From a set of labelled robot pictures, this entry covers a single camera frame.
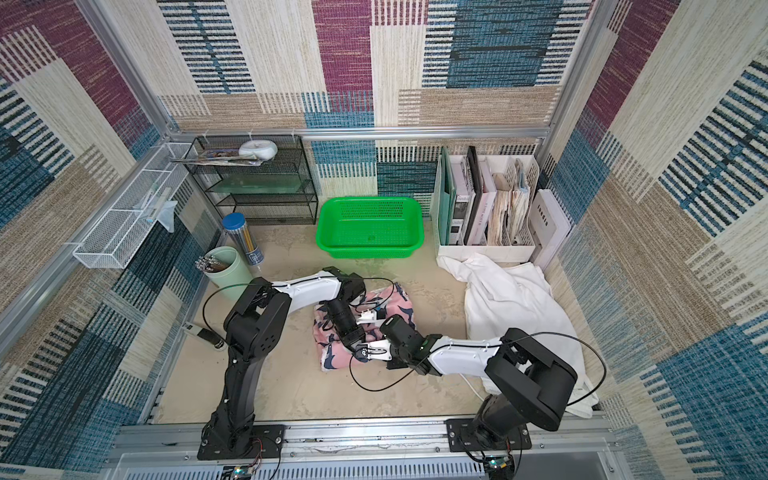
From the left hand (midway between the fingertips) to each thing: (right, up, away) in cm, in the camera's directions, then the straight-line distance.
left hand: (360, 350), depth 88 cm
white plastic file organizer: (+37, +42, +4) cm, 57 cm away
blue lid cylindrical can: (-39, +37, +6) cm, 55 cm away
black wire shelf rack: (-36, +55, +20) cm, 69 cm away
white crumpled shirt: (+44, +14, +8) cm, 47 cm away
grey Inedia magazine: (+58, +36, +6) cm, 68 cm away
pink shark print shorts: (-6, +1, -6) cm, 9 cm away
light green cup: (-40, +24, +1) cm, 47 cm away
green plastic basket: (+1, +38, +31) cm, 49 cm away
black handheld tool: (-43, +5, -2) cm, 43 cm away
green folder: (+25, +43, -1) cm, 50 cm away
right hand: (+8, +4, +2) cm, 9 cm away
